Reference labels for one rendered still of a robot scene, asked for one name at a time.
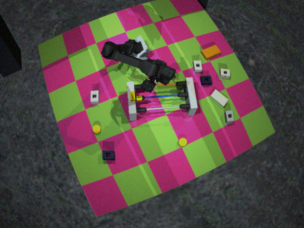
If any orange flat block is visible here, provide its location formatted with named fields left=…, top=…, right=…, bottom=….
left=201, top=45, right=221, bottom=60

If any yellow short cylinder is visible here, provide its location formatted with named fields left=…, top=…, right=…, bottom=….
left=179, top=138, right=187, bottom=147
left=93, top=124, right=101, bottom=134

